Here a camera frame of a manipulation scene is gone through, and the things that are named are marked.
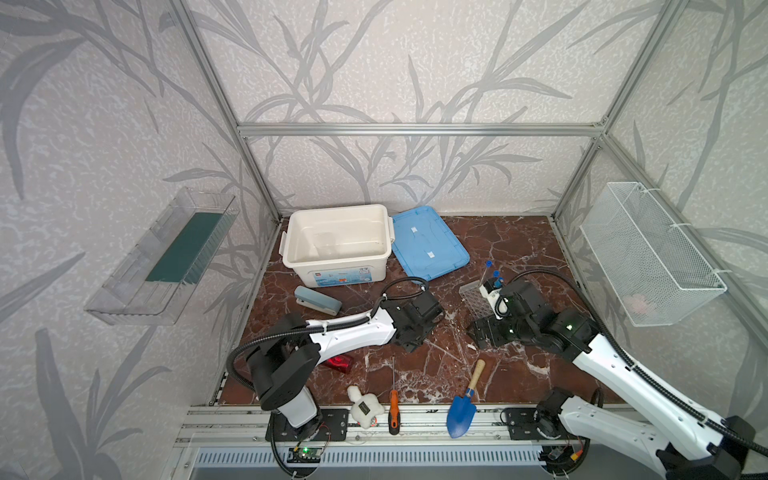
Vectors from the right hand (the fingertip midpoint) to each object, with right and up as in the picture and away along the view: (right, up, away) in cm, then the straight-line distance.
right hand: (480, 316), depth 76 cm
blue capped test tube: (+2, +11, -10) cm, 15 cm away
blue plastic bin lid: (-11, +18, +36) cm, 42 cm away
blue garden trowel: (-5, -24, -1) cm, 24 cm away
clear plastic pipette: (-9, -13, +11) cm, 19 cm away
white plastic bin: (-43, +18, +28) cm, 55 cm away
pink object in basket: (+38, +4, -3) cm, 38 cm away
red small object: (-37, -14, +5) cm, 40 cm away
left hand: (-11, -5, +8) cm, 14 cm away
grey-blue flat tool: (-49, +1, +17) cm, 52 cm away
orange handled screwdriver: (-22, -24, -3) cm, 33 cm away
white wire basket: (+32, +12, -15) cm, 38 cm away
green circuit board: (-44, -32, -5) cm, 55 cm away
